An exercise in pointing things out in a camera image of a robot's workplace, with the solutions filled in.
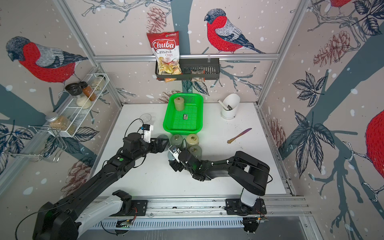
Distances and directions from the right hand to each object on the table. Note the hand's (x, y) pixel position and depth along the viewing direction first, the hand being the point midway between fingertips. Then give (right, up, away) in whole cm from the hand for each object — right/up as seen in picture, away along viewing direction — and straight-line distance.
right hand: (175, 154), depth 85 cm
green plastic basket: (+7, +18, +25) cm, 31 cm away
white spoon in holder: (+37, +29, +26) cm, 54 cm away
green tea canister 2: (+13, +2, 0) cm, 13 cm away
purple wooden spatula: (+47, +11, +18) cm, 51 cm away
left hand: (-4, +11, -6) cm, 14 cm away
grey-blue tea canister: (-9, +9, +9) cm, 16 cm away
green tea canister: (0, +8, +5) cm, 9 cm away
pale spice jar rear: (-44, +42, -1) cm, 60 cm away
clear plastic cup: (-25, +21, +22) cm, 39 cm away
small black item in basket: (+4, +22, +28) cm, 36 cm away
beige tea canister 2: (-1, +33, +27) cm, 43 cm away
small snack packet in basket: (+14, +50, +7) cm, 53 cm away
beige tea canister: (+10, +8, +7) cm, 14 cm away
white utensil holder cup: (+40, +33, +21) cm, 56 cm away
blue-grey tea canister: (-2, 0, -2) cm, 3 cm away
